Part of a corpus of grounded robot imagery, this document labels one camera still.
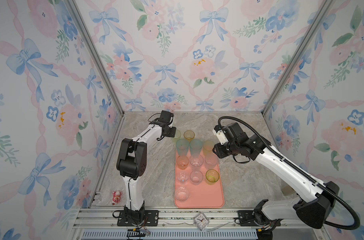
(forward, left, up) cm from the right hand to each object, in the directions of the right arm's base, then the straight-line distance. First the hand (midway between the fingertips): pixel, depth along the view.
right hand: (215, 148), depth 76 cm
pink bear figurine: (-20, +51, -17) cm, 57 cm away
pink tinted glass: (+2, +17, -19) cm, 26 cm away
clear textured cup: (-8, +9, -19) cm, 22 cm away
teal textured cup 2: (+8, +9, -12) cm, 17 cm away
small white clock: (-30, +7, -18) cm, 36 cm away
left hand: (+20, +24, -12) cm, 34 cm away
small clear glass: (-8, +17, -19) cm, 27 cm away
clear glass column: (+1, +9, -17) cm, 19 cm away
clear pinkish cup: (+3, -1, -19) cm, 19 cm away
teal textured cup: (+12, +18, -16) cm, 27 cm away
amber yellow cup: (+22, +13, -18) cm, 31 cm away
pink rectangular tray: (-17, +5, -21) cm, 28 cm away
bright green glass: (-8, 0, -19) cm, 20 cm away
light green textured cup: (+18, +21, -14) cm, 31 cm away
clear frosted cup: (-17, +17, -21) cm, 32 cm away
